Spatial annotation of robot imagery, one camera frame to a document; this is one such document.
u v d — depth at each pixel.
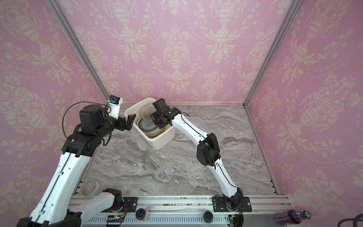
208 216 0.71
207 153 0.58
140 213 0.63
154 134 0.96
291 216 0.64
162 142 0.89
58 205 0.37
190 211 0.73
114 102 0.55
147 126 1.00
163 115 0.68
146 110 0.94
